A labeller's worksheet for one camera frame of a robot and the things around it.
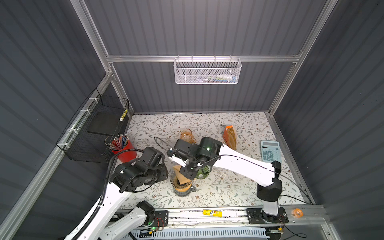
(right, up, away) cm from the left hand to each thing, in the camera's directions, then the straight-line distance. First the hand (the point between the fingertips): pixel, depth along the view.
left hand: (167, 173), depth 68 cm
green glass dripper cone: (+16, +4, -13) cm, 21 cm away
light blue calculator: (+62, +6, +28) cm, 68 cm away
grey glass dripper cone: (+3, -7, +6) cm, 10 cm away
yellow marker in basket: (-27, +27, +13) cm, 40 cm away
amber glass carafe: (+6, +16, +37) cm, 41 cm away
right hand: (+9, +1, -2) cm, 9 cm away
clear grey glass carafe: (+7, -15, +11) cm, 20 cm away
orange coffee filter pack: (+36, +15, +28) cm, 48 cm away
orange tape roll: (+65, -22, +7) cm, 70 cm away
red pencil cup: (-32, +12, +21) cm, 40 cm away
